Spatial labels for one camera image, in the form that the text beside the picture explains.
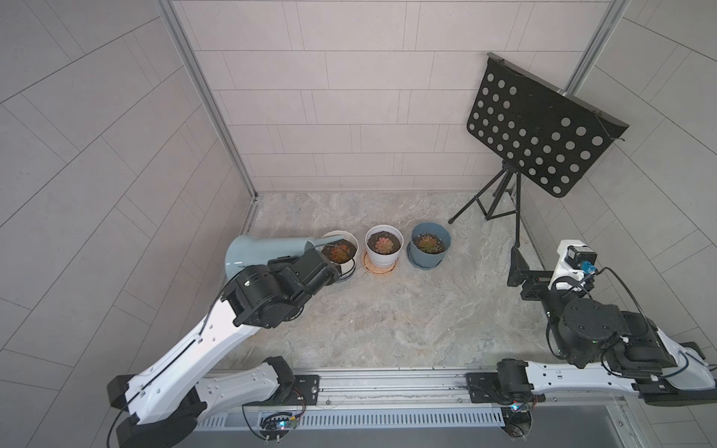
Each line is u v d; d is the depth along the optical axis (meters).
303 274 0.44
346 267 0.83
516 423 0.68
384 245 0.89
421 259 0.90
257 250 0.66
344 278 0.90
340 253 0.87
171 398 0.37
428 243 0.91
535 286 0.47
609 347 0.37
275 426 0.66
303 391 0.71
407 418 0.68
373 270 0.94
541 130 0.72
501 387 0.64
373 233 0.92
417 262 0.92
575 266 0.41
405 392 0.71
